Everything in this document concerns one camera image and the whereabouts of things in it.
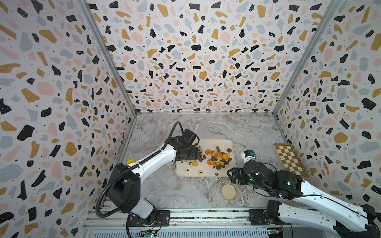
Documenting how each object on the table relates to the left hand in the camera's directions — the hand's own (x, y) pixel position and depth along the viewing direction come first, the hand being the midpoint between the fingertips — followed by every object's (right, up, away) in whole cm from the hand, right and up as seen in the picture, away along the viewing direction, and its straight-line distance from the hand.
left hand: (195, 154), depth 84 cm
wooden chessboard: (+59, -5, +8) cm, 60 cm away
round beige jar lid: (+19, -20, -2) cm, 27 cm away
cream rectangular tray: (+21, +3, +19) cm, 28 cm away
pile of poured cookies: (+15, -4, +8) cm, 17 cm away
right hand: (+18, -6, -15) cm, 24 cm away
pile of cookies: (0, -7, +8) cm, 10 cm away
